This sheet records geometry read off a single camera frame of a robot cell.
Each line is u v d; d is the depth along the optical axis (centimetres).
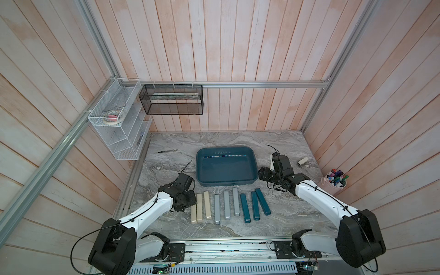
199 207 84
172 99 102
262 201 86
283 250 73
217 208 84
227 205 84
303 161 101
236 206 84
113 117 73
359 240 41
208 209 84
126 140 78
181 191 66
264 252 75
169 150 111
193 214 82
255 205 86
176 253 73
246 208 84
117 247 40
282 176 66
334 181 83
